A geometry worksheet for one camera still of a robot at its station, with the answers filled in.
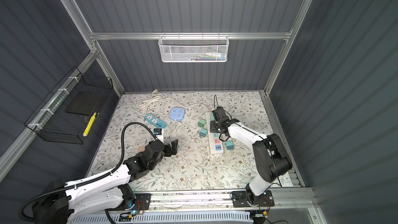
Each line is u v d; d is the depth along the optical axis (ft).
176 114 3.43
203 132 3.17
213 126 2.83
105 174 1.65
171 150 2.42
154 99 3.74
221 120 2.36
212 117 3.16
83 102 2.48
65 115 2.36
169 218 2.53
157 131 2.32
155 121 3.33
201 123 3.30
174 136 3.16
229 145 2.99
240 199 2.41
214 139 3.01
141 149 2.92
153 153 1.96
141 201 2.37
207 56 3.01
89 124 2.28
